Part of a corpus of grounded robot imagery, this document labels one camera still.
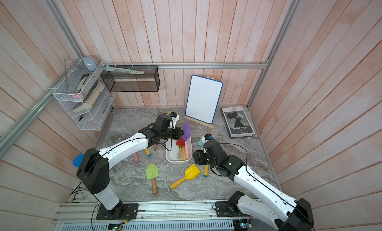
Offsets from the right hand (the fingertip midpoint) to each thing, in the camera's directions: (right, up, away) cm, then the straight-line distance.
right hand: (196, 153), depth 78 cm
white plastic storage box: (-15, -2, +16) cm, 22 cm away
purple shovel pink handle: (-5, +13, +2) cm, 14 cm away
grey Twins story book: (+32, +17, +29) cm, 46 cm away
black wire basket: (-33, +47, +29) cm, 64 cm away
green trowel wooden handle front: (-26, -13, +8) cm, 30 cm away
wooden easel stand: (+10, +14, +21) cm, 27 cm away
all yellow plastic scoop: (-3, -13, +8) cm, 16 cm away
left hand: (-7, +10, +7) cm, 14 cm away
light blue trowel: (+4, +3, +21) cm, 22 cm away
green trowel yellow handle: (-7, -3, +14) cm, 16 cm away
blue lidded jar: (-59, -2, -6) cm, 59 cm away
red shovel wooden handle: (-9, +3, +20) cm, 22 cm away
